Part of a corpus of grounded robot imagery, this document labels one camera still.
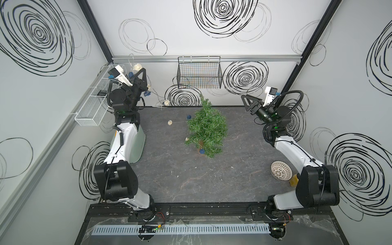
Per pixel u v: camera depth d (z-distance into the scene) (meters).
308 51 0.88
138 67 0.63
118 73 0.58
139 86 0.61
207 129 0.72
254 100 0.68
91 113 0.72
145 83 0.65
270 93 0.65
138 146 0.87
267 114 0.66
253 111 0.66
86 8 0.71
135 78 0.60
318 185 0.42
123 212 0.75
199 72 1.24
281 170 0.86
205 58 0.91
